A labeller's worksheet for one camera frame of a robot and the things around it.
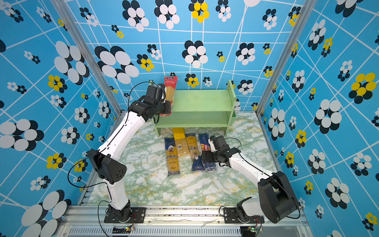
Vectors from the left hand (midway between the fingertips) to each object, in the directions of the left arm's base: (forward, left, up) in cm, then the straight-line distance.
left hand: (169, 103), depth 81 cm
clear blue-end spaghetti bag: (-12, -15, -29) cm, 35 cm away
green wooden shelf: (0, -18, -4) cm, 18 cm away
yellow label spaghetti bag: (-7, -5, -29) cm, 30 cm away
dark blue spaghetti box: (-10, -21, -28) cm, 37 cm away
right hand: (-19, -23, -25) cm, 39 cm away
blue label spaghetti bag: (-18, 0, -28) cm, 33 cm away
